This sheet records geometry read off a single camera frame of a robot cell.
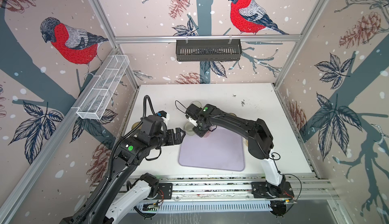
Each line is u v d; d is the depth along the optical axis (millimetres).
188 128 899
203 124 709
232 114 591
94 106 716
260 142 511
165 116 636
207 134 923
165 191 731
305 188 758
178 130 613
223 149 890
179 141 598
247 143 526
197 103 961
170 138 592
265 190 725
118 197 431
